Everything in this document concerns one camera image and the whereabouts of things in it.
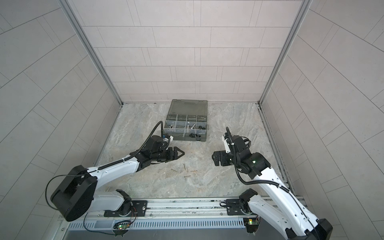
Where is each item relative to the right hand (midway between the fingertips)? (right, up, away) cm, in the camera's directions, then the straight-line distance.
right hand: (219, 156), depth 74 cm
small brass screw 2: (-24, -10, +10) cm, 28 cm away
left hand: (-18, -1, +7) cm, 19 cm away
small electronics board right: (+14, -29, -6) cm, 33 cm away
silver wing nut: (-29, +14, +28) cm, 42 cm away
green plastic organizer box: (-19, +17, +29) cm, 38 cm away
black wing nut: (-14, +8, +23) cm, 28 cm away
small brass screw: (-18, -9, +11) cm, 23 cm away
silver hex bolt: (-15, +12, +25) cm, 32 cm away
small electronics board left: (-44, -28, -9) cm, 53 cm away
